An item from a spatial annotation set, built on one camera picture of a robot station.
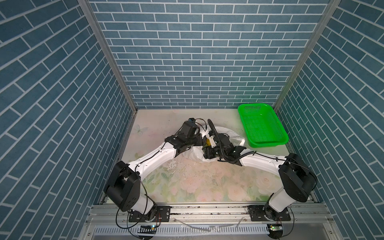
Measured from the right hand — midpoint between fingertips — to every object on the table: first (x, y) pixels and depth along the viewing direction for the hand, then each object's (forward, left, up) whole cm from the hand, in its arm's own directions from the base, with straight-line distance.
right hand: (202, 148), depth 87 cm
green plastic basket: (+29, -45, -13) cm, 55 cm away
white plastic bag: (-6, +3, +5) cm, 9 cm away
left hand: (+4, 0, +6) cm, 7 cm away
